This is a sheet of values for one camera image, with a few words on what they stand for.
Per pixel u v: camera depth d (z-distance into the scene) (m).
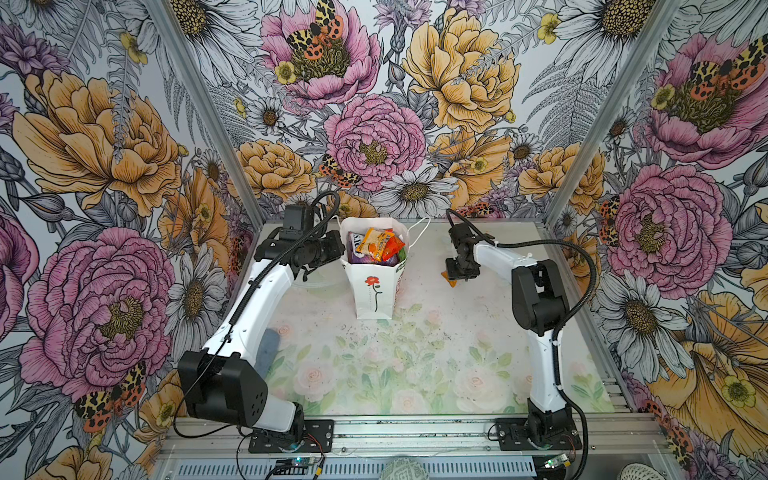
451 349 0.90
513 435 0.74
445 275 0.97
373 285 0.83
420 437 0.76
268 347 0.86
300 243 0.54
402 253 0.88
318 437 0.73
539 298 0.59
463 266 0.90
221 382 0.41
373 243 0.84
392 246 0.85
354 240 0.86
